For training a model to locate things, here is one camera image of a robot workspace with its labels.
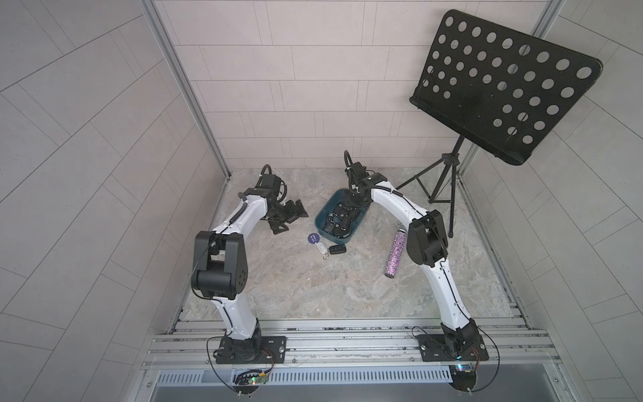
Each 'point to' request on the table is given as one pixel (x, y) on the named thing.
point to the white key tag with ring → (323, 249)
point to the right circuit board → (464, 376)
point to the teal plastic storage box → (323, 222)
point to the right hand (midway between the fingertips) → (348, 201)
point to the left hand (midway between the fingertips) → (303, 216)
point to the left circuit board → (249, 381)
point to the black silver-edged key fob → (342, 228)
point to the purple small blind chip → (313, 238)
